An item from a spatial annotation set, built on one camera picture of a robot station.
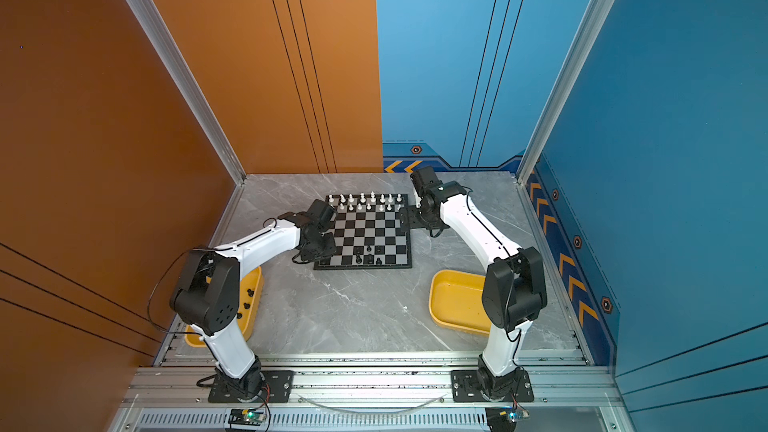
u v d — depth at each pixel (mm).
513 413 700
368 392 739
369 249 965
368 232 1001
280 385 738
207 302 476
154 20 784
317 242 773
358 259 937
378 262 932
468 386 726
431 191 630
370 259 937
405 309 868
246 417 708
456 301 916
